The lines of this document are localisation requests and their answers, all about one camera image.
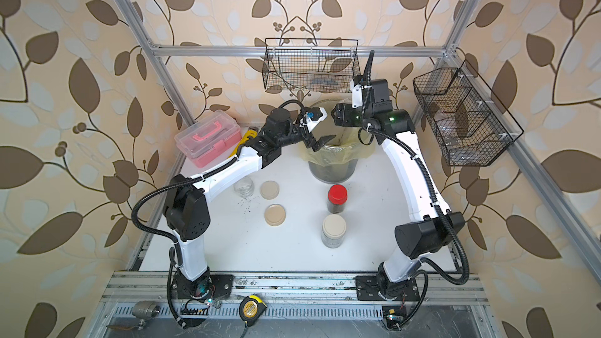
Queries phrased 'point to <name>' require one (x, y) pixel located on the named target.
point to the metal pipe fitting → (145, 310)
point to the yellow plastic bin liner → (345, 147)
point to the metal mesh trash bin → (327, 174)
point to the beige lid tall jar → (333, 231)
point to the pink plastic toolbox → (209, 138)
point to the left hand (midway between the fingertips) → (322, 117)
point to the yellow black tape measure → (250, 308)
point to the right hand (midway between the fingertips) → (343, 113)
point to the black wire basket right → (471, 124)
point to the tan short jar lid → (275, 214)
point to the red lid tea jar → (337, 196)
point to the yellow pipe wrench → (249, 133)
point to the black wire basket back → (322, 65)
